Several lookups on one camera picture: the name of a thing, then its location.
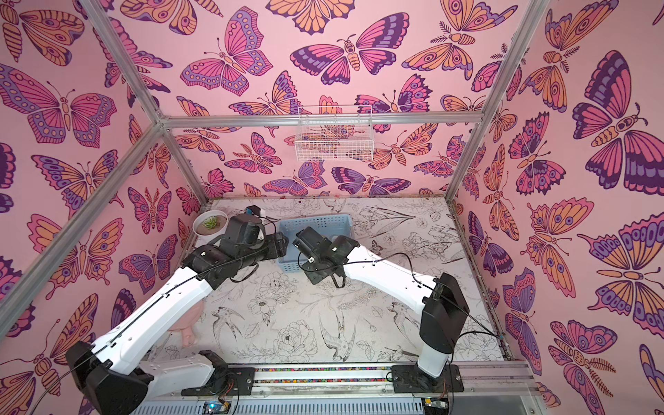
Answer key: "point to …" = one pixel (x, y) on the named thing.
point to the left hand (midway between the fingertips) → (283, 239)
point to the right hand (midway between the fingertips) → (310, 271)
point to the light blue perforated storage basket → (328, 225)
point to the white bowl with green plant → (210, 223)
